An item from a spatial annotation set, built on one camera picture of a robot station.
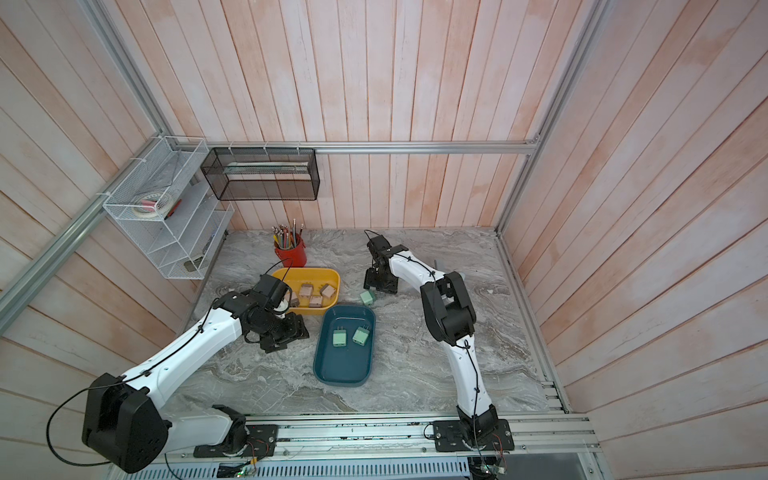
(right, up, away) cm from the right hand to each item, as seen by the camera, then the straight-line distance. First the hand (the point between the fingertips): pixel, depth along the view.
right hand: (374, 287), depth 103 cm
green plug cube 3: (-2, -3, -5) cm, 6 cm away
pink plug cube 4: (-16, -1, -3) cm, 16 cm away
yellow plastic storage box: (-20, +3, 0) cm, 20 cm away
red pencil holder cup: (-29, +10, +2) cm, 31 cm away
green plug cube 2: (-4, -14, -13) cm, 19 cm away
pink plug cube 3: (-19, -4, -6) cm, 20 cm away
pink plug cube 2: (-23, -1, -2) cm, 23 cm away
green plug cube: (-10, -14, -14) cm, 23 cm away
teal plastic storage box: (-9, -18, -15) cm, 25 cm away
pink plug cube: (-19, 0, -33) cm, 38 cm away
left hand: (-20, -13, -23) cm, 33 cm away
